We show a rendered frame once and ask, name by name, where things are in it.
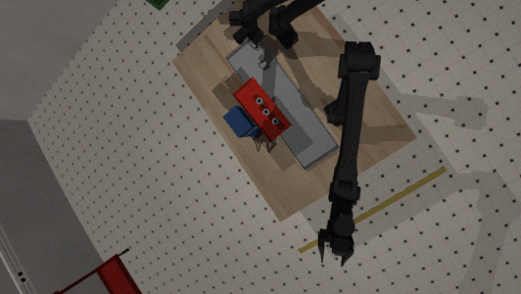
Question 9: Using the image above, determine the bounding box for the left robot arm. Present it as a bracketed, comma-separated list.
[324, 41, 381, 257]

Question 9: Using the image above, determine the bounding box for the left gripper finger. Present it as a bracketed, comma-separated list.
[318, 242, 325, 263]
[341, 252, 354, 267]

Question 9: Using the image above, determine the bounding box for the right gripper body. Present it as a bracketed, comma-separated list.
[248, 25, 263, 44]

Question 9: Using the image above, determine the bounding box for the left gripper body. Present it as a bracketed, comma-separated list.
[318, 228, 355, 253]

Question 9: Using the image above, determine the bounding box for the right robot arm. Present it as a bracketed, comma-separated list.
[229, 0, 325, 46]

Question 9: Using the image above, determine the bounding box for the red rimmed tray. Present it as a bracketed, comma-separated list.
[232, 77, 291, 142]

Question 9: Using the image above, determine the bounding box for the dark blue square post with white band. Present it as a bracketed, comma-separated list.
[223, 106, 263, 141]

